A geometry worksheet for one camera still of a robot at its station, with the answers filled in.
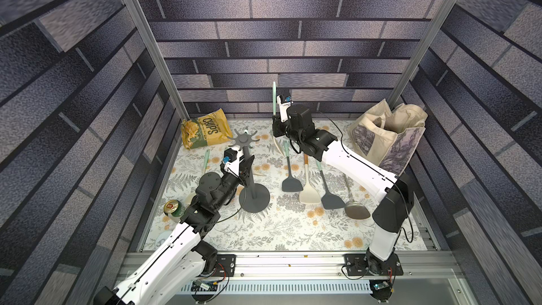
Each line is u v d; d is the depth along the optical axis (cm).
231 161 58
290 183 95
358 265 74
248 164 70
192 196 56
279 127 68
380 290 73
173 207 76
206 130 106
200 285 71
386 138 79
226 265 74
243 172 62
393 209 44
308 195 90
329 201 88
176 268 57
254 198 90
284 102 66
